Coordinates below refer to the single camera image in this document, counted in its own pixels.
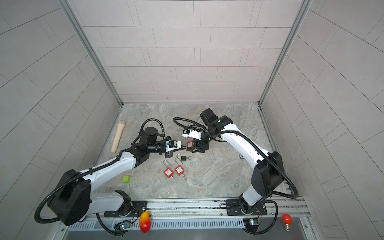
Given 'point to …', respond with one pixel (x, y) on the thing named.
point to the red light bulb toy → (287, 219)
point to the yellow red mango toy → (144, 221)
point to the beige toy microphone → (120, 126)
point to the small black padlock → (183, 157)
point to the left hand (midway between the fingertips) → (187, 145)
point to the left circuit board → (122, 225)
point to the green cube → (126, 179)
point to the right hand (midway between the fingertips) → (193, 145)
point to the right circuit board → (251, 224)
